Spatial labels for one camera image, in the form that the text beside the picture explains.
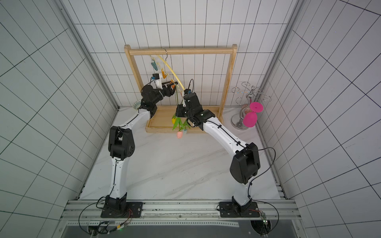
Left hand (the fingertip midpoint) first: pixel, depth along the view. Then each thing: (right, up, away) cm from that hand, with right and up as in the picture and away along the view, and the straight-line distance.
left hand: (175, 83), depth 90 cm
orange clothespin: (-1, -3, -7) cm, 7 cm away
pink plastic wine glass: (+50, -22, +8) cm, 55 cm away
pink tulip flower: (+3, -31, -12) cm, 33 cm away
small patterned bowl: (-35, -11, +28) cm, 46 cm away
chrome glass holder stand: (+45, -24, +21) cm, 55 cm away
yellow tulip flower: (+2, -24, -11) cm, 26 cm away
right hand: (-2, -17, -9) cm, 19 cm away
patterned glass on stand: (+48, -15, +10) cm, 51 cm away
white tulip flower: (+5, -30, +7) cm, 32 cm away
